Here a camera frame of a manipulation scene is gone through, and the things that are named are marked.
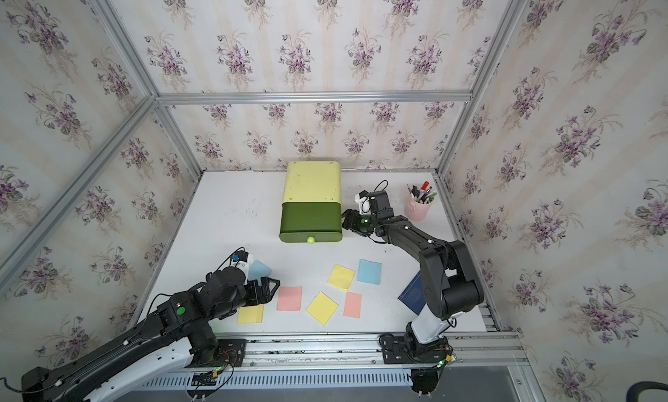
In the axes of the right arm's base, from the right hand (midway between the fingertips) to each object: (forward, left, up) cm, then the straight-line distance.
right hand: (344, 223), depth 90 cm
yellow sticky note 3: (-28, +30, -12) cm, 42 cm away
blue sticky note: (-13, -9, -11) cm, 19 cm away
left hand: (-24, +20, +1) cm, 31 cm away
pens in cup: (+14, -31, -1) cm, 34 cm away
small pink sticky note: (-24, -3, -11) cm, 27 cm away
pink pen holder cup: (+8, -28, -4) cm, 29 cm away
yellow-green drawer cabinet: (+5, +11, +12) cm, 17 cm away
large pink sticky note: (-23, +18, -11) cm, 31 cm away
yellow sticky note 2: (-25, +7, -12) cm, 29 cm away
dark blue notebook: (-21, -23, -10) cm, 33 cm away
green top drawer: (-3, +11, +6) cm, 13 cm away
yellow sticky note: (-16, +1, -11) cm, 19 cm away
